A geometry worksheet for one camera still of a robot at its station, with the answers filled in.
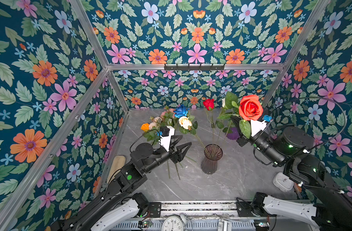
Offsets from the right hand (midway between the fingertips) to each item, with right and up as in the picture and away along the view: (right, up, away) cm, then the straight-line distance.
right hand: (238, 111), depth 50 cm
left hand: (-18, -12, +8) cm, 23 cm away
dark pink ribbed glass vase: (-5, -30, +36) cm, 48 cm away
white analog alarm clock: (-24, -52, +17) cm, 60 cm away
